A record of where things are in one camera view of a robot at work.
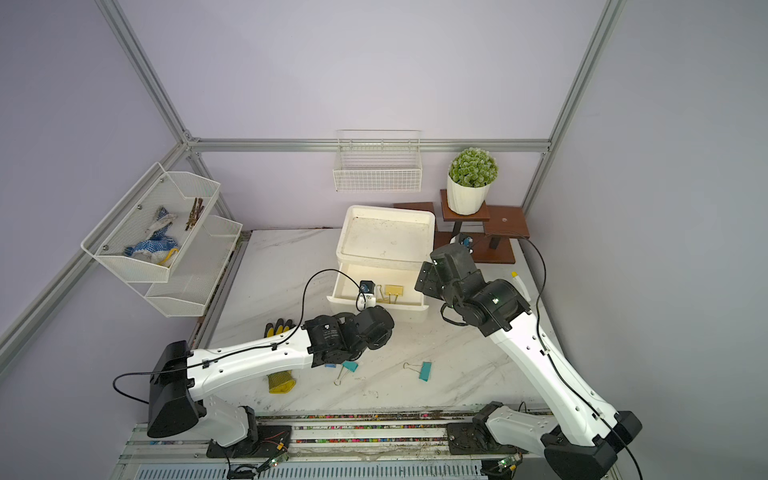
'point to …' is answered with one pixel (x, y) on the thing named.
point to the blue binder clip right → (330, 365)
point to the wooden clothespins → (195, 213)
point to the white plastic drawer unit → (384, 245)
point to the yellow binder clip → (396, 290)
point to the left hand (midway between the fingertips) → (378, 321)
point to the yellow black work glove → (278, 328)
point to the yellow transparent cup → (281, 382)
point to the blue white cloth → (159, 247)
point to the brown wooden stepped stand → (489, 233)
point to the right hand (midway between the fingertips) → (435, 282)
